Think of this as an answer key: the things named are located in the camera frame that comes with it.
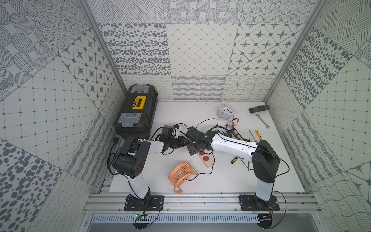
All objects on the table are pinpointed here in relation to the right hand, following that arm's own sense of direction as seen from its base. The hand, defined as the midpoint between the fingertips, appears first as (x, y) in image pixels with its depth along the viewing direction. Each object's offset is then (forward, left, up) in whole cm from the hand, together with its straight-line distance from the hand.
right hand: (197, 147), depth 87 cm
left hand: (+7, +7, -3) cm, 11 cm away
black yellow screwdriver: (-5, -24, -7) cm, 25 cm away
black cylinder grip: (+36, -50, -4) cm, 62 cm away
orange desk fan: (-18, +9, +5) cm, 21 cm away
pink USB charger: (+21, -25, -5) cm, 33 cm away
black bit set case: (+14, -28, -7) cm, 32 cm away
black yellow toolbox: (+14, +38, +12) cm, 42 cm away
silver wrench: (+32, -49, -7) cm, 59 cm away
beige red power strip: (-5, -6, -5) cm, 9 cm away
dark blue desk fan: (+13, -17, -1) cm, 22 cm away
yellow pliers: (+14, -44, -7) cm, 47 cm away
